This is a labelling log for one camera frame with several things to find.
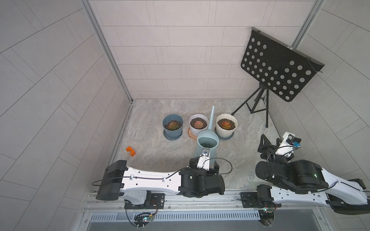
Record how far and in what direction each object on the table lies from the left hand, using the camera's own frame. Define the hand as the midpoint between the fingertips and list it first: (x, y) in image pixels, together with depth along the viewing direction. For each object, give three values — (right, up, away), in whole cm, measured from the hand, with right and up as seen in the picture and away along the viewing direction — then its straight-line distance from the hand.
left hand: (211, 164), depth 70 cm
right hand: (+22, +13, -7) cm, 27 cm away
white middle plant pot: (-6, +18, +21) cm, 28 cm away
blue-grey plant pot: (-22, +17, +21) cm, 34 cm away
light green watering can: (-1, +12, +2) cm, 12 cm away
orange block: (-47, +3, +17) cm, 50 cm away
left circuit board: (-33, -24, -4) cm, 41 cm away
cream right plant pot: (+12, +17, +21) cm, 30 cm away
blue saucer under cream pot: (+12, +8, +22) cm, 27 cm away
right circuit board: (+27, -26, -1) cm, 38 cm away
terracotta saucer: (-10, +10, +25) cm, 29 cm away
